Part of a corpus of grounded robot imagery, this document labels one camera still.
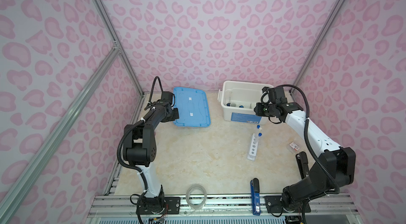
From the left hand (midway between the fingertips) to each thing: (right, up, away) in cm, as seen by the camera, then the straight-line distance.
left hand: (174, 114), depth 97 cm
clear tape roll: (+13, -40, -26) cm, 49 cm away
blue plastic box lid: (+11, +4, +12) cm, 16 cm away
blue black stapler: (+43, -36, -24) cm, 61 cm away
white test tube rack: (+46, -19, -11) cm, 51 cm away
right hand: (+47, +4, -13) cm, 49 cm away
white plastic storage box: (+42, +9, +13) cm, 45 cm away
